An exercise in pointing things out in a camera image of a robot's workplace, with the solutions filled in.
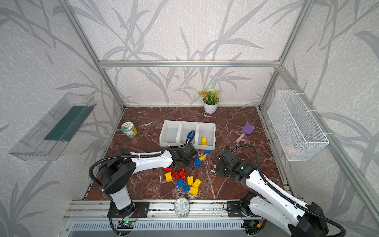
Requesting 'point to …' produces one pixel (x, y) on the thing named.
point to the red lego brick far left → (167, 169)
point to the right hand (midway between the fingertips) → (220, 164)
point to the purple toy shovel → (247, 129)
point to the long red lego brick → (175, 175)
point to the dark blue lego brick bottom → (186, 188)
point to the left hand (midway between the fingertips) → (194, 161)
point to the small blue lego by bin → (208, 151)
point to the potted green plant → (210, 99)
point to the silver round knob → (181, 207)
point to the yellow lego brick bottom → (193, 191)
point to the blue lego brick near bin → (191, 135)
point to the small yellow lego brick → (202, 158)
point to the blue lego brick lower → (180, 182)
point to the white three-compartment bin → (202, 135)
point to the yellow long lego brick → (197, 183)
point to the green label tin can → (128, 128)
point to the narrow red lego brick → (182, 174)
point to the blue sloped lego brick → (198, 162)
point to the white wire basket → (298, 136)
